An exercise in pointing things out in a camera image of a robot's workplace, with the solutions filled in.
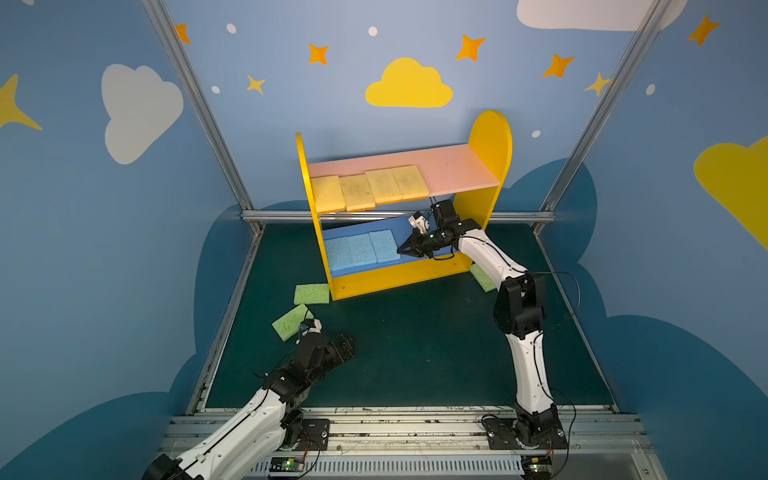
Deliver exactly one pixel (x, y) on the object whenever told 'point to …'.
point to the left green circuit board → (286, 464)
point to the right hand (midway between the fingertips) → (399, 248)
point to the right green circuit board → (536, 466)
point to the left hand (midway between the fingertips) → (344, 342)
